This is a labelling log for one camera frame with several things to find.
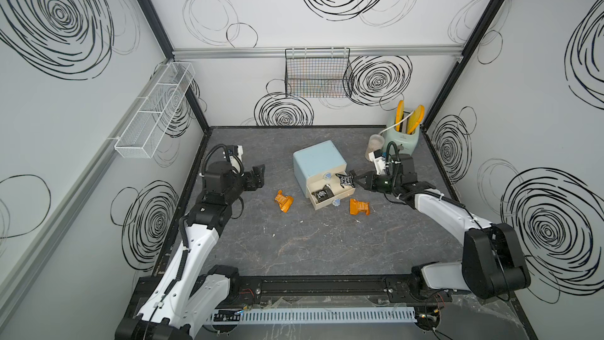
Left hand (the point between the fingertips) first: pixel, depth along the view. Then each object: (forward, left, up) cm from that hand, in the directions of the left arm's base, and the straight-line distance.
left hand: (253, 166), depth 76 cm
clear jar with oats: (+24, -48, -13) cm, 55 cm away
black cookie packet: (-1, -24, -16) cm, 28 cm away
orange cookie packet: (-1, -9, -23) cm, 25 cm away
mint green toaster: (+20, -59, -9) cm, 63 cm away
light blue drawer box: (+5, -23, -10) cm, 25 cm away
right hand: (+2, -36, -9) cm, 37 cm away
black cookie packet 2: (+2, -32, -10) cm, 34 cm away
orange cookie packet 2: (-3, -38, -22) cm, 44 cm away
